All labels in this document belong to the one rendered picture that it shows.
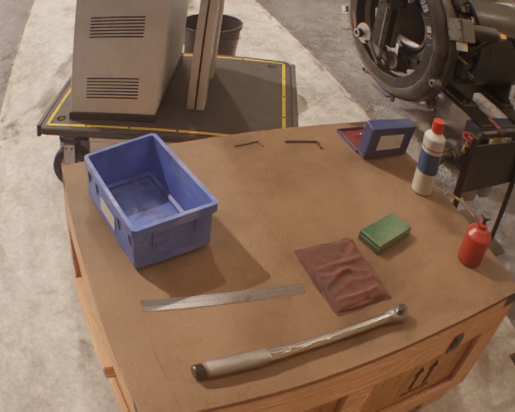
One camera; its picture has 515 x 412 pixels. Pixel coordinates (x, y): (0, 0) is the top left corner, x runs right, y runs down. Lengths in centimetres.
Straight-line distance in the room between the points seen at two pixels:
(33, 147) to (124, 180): 116
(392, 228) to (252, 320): 42
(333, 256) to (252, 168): 35
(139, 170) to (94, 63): 60
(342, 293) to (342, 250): 13
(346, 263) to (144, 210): 46
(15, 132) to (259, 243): 165
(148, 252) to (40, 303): 71
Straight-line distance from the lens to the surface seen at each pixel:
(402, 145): 172
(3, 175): 241
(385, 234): 139
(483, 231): 140
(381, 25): 260
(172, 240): 123
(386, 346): 119
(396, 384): 142
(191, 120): 201
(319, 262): 130
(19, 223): 214
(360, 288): 126
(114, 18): 186
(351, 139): 174
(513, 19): 290
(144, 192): 144
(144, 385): 105
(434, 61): 235
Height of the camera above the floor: 135
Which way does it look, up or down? 39 degrees down
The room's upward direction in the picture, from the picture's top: 9 degrees clockwise
